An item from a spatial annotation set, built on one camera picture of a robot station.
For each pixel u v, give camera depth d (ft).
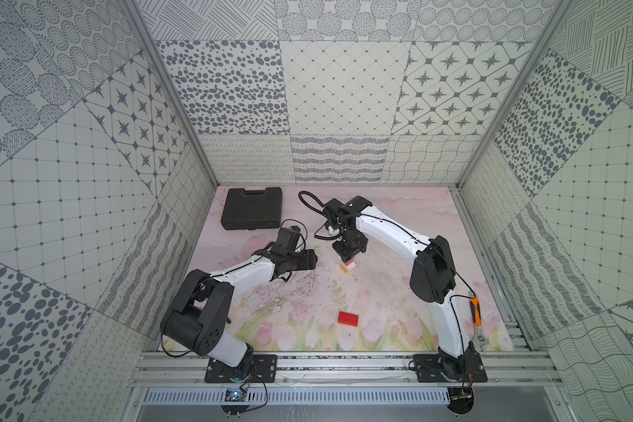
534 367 2.51
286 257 2.34
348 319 2.69
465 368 2.09
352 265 2.96
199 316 1.46
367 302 2.85
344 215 2.15
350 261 2.92
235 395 2.35
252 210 3.59
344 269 3.03
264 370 2.41
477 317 2.74
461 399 2.40
